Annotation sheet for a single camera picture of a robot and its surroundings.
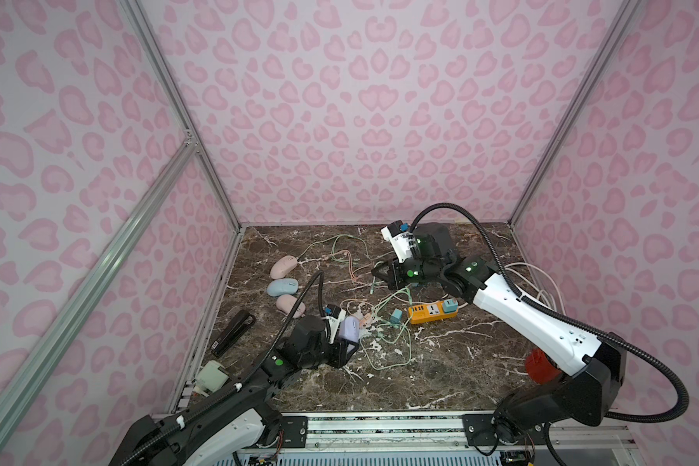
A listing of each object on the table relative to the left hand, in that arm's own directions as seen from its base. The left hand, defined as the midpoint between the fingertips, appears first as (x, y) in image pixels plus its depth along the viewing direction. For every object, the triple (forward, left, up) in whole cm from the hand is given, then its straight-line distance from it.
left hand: (355, 345), depth 79 cm
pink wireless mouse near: (+17, +23, -8) cm, 30 cm away
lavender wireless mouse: (+3, +2, +4) cm, 5 cm away
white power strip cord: (+25, -60, -9) cm, 66 cm away
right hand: (+11, -5, +18) cm, 21 cm away
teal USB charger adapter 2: (+13, -29, -2) cm, 31 cm away
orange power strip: (+13, -22, -7) cm, 27 cm away
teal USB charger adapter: (+12, -13, -6) cm, 18 cm away
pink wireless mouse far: (+31, +26, -7) cm, 41 cm away
